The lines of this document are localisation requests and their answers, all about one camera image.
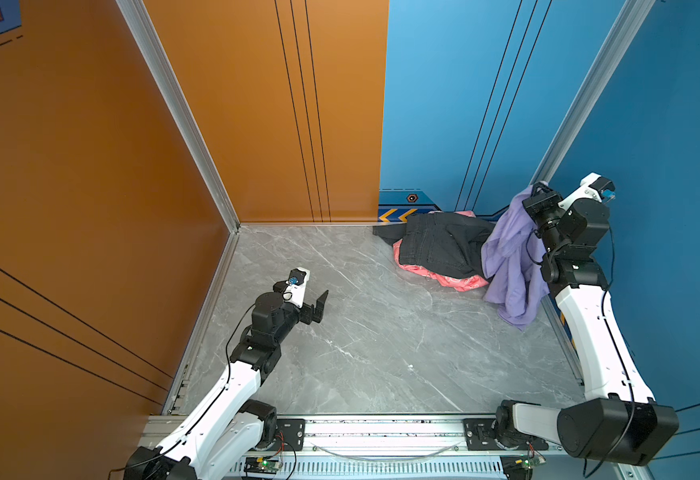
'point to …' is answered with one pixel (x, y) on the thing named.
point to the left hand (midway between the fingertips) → (311, 283)
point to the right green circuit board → (527, 461)
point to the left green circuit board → (262, 465)
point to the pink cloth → (461, 283)
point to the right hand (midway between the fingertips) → (528, 181)
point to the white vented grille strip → (376, 469)
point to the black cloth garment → (442, 242)
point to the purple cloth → (511, 263)
